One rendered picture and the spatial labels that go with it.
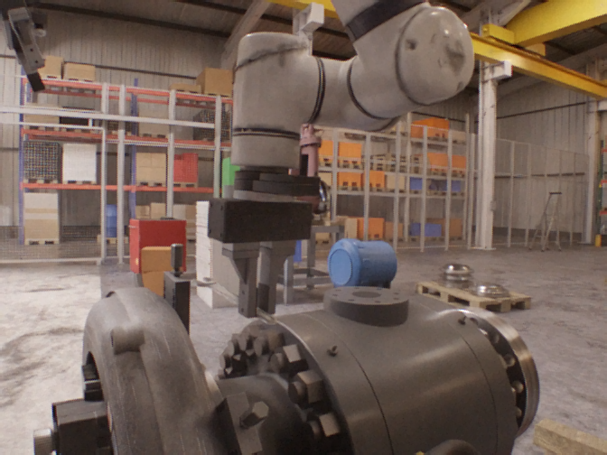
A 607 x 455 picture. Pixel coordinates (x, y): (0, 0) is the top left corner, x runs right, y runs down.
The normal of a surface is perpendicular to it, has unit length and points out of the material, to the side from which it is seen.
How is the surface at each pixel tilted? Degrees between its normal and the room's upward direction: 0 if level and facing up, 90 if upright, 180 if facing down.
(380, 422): 59
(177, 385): 39
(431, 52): 94
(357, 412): 54
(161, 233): 90
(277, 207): 95
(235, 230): 95
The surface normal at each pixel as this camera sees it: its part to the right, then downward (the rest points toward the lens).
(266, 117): 0.10, 0.12
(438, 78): 0.32, 0.17
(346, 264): -0.83, 0.01
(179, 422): 0.40, -0.65
